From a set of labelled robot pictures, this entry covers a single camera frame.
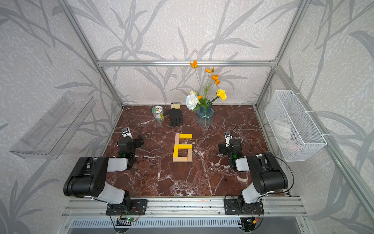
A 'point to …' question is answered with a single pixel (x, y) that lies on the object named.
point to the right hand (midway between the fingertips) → (228, 140)
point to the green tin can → (158, 112)
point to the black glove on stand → (175, 114)
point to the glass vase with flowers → (203, 105)
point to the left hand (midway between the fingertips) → (132, 134)
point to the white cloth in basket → (283, 132)
